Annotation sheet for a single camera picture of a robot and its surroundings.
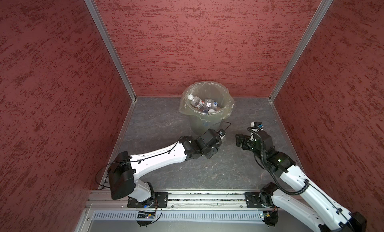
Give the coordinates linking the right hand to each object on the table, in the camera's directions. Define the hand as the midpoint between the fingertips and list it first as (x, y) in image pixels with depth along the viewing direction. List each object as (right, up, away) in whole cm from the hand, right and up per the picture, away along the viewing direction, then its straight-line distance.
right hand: (242, 139), depth 78 cm
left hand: (-17, -4, -1) cm, 18 cm away
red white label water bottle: (-24, +21, +18) cm, 37 cm away
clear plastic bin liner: (-18, +29, +16) cm, 38 cm away
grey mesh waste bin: (-23, +6, +9) cm, 26 cm away
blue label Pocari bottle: (-16, +20, +16) cm, 30 cm away
